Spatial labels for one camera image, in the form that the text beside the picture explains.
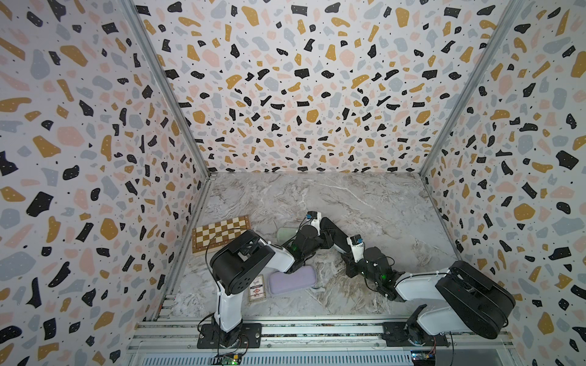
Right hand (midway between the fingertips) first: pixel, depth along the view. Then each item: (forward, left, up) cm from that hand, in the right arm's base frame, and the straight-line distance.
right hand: (344, 254), depth 89 cm
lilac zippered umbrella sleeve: (-11, +23, 0) cm, 26 cm away
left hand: (+7, +2, +5) cm, 9 cm away
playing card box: (-14, +32, -1) cm, 35 cm away
